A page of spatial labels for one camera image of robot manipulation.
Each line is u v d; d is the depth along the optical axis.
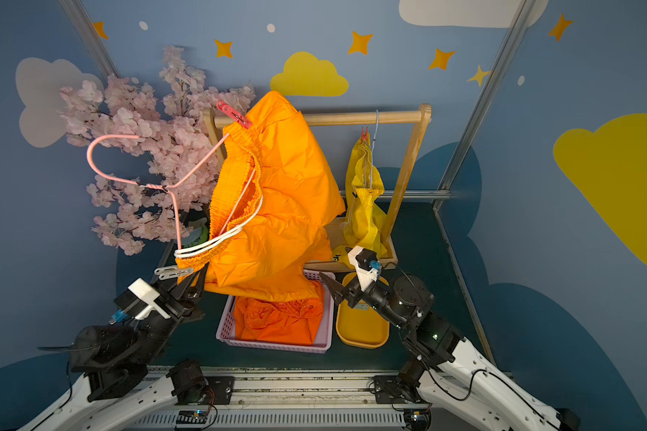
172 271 0.44
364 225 0.71
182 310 0.44
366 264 0.48
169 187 0.36
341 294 0.52
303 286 0.80
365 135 0.83
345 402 0.74
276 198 0.52
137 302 0.38
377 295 0.53
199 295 0.50
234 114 0.37
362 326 0.87
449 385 0.60
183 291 0.45
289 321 0.82
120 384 0.45
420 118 0.64
